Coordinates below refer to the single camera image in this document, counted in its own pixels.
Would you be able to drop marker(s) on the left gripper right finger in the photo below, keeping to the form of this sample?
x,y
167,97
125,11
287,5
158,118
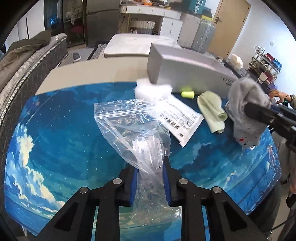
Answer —
x,y
207,210

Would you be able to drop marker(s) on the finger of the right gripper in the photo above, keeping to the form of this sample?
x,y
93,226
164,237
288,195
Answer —
x,y
261,114

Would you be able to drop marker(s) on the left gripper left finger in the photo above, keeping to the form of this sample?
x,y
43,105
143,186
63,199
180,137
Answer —
x,y
93,214

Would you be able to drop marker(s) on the grey dotted sock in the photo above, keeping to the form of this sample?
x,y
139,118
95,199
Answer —
x,y
245,98

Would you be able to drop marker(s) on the pale green cloth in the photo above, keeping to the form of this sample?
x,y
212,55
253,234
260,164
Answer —
x,y
210,105

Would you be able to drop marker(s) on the yellow foam earplug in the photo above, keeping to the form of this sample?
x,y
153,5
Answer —
x,y
188,94

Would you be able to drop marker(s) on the white printed sachet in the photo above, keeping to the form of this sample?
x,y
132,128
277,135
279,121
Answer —
x,y
181,120

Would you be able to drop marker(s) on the grey cardboard box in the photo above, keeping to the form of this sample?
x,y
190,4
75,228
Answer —
x,y
186,70

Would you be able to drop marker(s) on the clear zip plastic bag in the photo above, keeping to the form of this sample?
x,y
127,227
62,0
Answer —
x,y
133,129

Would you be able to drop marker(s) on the person's right hand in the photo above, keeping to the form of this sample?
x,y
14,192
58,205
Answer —
x,y
281,95

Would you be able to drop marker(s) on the metal storage rack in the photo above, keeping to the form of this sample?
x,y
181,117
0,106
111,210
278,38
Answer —
x,y
263,62

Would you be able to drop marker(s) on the blue sky desk mat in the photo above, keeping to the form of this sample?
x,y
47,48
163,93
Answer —
x,y
57,147

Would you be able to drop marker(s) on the cream crumpled bag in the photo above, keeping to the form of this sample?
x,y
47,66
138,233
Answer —
x,y
236,61

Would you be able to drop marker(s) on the silver suitcase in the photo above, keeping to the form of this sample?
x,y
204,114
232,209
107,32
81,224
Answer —
x,y
203,37

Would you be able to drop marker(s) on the wooden door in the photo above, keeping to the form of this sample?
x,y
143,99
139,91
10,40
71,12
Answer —
x,y
228,21

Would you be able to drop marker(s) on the beige suitcase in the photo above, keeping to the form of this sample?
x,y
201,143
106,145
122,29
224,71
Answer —
x,y
188,30

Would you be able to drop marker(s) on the teal suitcase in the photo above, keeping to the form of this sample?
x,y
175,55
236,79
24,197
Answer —
x,y
196,6

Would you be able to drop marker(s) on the white drawer desk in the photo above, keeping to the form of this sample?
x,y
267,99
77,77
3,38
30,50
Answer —
x,y
168,22

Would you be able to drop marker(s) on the grey quilted sofa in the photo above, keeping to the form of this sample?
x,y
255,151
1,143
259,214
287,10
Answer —
x,y
30,76

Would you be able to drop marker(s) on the white woven basket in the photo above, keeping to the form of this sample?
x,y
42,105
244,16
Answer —
x,y
141,27

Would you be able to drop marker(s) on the white marble coffee table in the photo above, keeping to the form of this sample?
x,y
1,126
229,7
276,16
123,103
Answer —
x,y
126,45

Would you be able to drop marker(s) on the grey slipper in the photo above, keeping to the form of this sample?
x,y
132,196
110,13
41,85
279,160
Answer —
x,y
76,57

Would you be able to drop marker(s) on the patterned floor rug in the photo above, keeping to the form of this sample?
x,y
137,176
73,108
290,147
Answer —
x,y
99,47

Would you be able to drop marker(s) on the olive green jacket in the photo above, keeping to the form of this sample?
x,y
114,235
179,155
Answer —
x,y
19,52

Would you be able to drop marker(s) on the grey refrigerator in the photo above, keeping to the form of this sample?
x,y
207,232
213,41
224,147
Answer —
x,y
102,18

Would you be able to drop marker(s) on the black glass cabinet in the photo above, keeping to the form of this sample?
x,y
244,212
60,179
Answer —
x,y
65,16

